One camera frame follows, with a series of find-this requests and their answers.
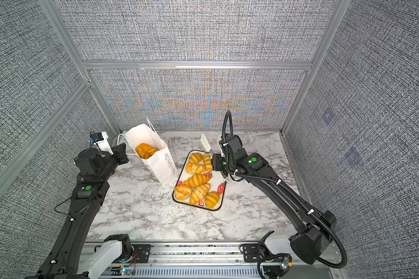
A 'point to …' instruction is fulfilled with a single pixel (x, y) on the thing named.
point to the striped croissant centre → (196, 179)
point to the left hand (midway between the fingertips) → (128, 141)
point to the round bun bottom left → (183, 192)
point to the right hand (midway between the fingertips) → (216, 156)
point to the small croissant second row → (195, 168)
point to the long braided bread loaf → (144, 151)
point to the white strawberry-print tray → (217, 182)
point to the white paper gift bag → (160, 164)
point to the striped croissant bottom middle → (199, 193)
